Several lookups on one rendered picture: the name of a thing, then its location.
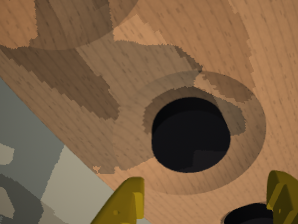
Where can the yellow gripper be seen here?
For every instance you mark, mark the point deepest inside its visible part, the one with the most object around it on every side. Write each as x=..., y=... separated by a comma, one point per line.
x=126, y=204

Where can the tan wooden tray with round pockets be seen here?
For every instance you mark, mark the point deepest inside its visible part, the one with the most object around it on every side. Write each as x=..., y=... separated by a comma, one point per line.
x=96, y=73

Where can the black disc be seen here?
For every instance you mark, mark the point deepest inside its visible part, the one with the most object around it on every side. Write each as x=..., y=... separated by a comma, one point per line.
x=189, y=135
x=255, y=213

